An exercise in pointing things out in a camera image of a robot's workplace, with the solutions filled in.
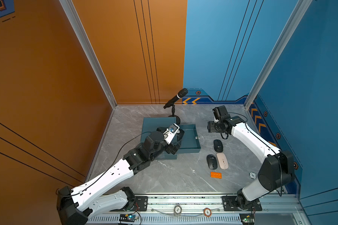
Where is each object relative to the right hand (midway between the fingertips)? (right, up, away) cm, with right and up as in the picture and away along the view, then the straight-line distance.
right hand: (214, 126), depth 88 cm
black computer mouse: (+4, -13, +6) cm, 15 cm away
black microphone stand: (-22, +4, +21) cm, 31 cm away
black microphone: (-21, +21, -4) cm, 30 cm away
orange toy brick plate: (+1, -29, -6) cm, 29 cm away
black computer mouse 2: (-2, -22, -1) cm, 22 cm away
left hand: (-25, -2, -17) cm, 30 cm away
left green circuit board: (-49, -45, -17) cm, 69 cm away
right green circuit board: (+12, -46, -17) cm, 50 cm away
